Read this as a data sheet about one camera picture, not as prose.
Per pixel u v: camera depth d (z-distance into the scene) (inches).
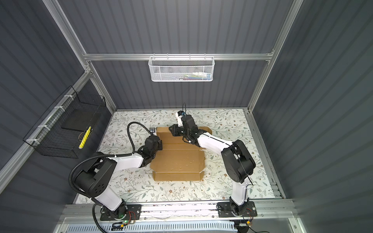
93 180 18.2
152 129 32.4
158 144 29.6
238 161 19.4
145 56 65.0
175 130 30.9
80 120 30.2
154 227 30.3
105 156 20.7
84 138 27.6
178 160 35.7
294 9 27.8
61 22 28.6
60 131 28.3
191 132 27.8
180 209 29.7
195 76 36.1
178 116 31.7
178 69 48.6
